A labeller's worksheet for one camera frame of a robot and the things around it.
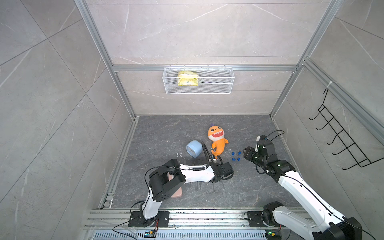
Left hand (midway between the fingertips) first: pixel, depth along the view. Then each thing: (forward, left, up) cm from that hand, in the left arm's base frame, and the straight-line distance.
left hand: (217, 174), depth 88 cm
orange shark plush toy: (+24, -1, +8) cm, 26 cm away
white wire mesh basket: (+54, 0, +29) cm, 61 cm away
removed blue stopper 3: (+14, -12, -1) cm, 19 cm away
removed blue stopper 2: (+10, -15, 0) cm, 18 cm away
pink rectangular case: (-10, +23, +1) cm, 25 cm away
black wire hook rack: (-5, -54, +32) cm, 63 cm away
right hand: (+7, -16, +15) cm, 23 cm away
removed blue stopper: (+10, -12, -1) cm, 15 cm away
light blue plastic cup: (+14, +14, +8) cm, 21 cm away
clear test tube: (-7, +13, 0) cm, 14 cm away
